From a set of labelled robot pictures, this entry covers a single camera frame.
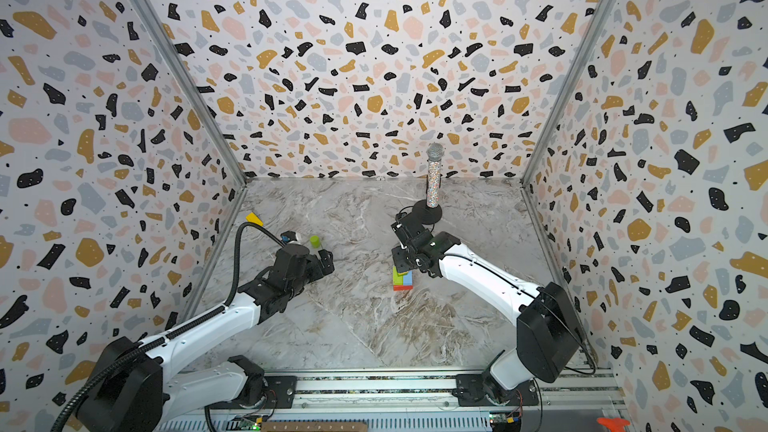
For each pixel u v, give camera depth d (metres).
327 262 0.78
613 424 0.71
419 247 0.63
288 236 0.76
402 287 0.92
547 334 0.42
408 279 0.90
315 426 0.67
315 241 1.00
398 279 0.90
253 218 1.06
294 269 0.66
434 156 0.86
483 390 0.66
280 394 0.73
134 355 0.41
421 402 0.73
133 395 0.39
